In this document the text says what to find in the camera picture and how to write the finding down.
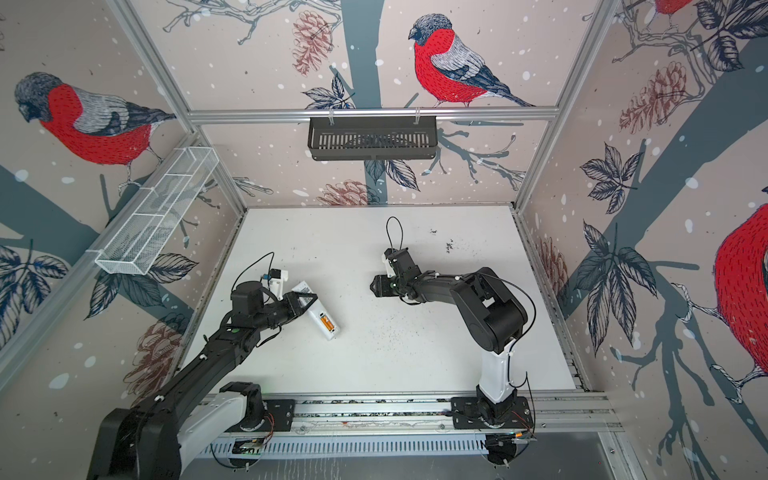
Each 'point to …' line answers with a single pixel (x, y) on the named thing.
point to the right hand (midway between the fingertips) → (376, 288)
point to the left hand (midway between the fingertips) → (313, 298)
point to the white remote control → (317, 311)
